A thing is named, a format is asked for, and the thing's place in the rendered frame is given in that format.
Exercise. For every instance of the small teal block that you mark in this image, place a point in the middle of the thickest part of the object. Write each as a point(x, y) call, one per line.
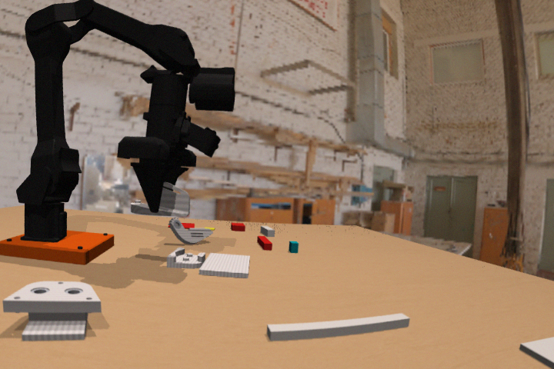
point(293, 246)

